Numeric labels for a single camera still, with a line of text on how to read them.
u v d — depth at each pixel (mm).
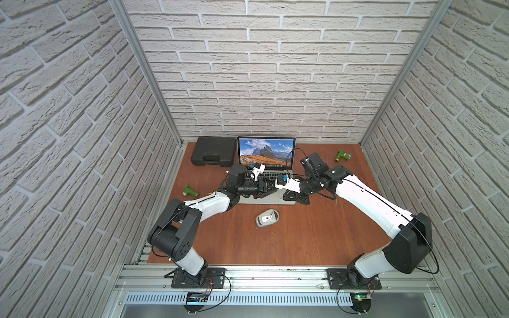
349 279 655
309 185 649
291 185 673
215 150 1111
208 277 725
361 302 697
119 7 692
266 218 852
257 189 745
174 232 453
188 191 966
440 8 692
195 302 713
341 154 1125
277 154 1005
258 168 806
